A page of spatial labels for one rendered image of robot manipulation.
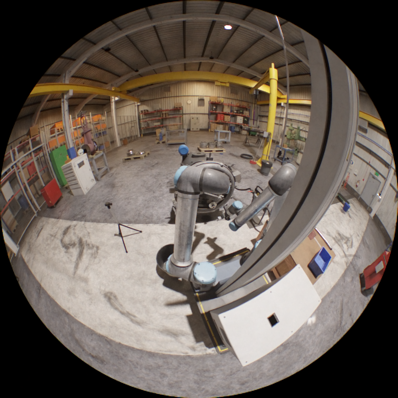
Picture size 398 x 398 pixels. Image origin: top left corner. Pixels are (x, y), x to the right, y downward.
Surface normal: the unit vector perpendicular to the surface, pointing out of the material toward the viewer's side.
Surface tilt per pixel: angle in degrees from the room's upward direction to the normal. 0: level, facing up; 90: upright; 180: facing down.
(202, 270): 5
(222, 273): 0
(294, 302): 0
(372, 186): 90
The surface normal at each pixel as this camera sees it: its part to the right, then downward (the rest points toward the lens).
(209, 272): 0.09, -0.77
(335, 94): -0.95, 0.18
